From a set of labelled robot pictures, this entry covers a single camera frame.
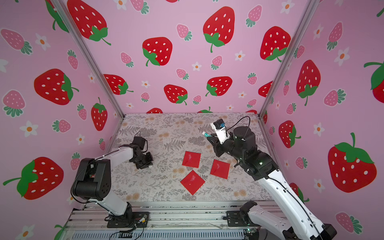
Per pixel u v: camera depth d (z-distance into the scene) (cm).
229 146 57
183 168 93
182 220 75
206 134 66
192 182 86
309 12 70
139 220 72
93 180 46
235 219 73
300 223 37
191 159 96
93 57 88
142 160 80
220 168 93
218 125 53
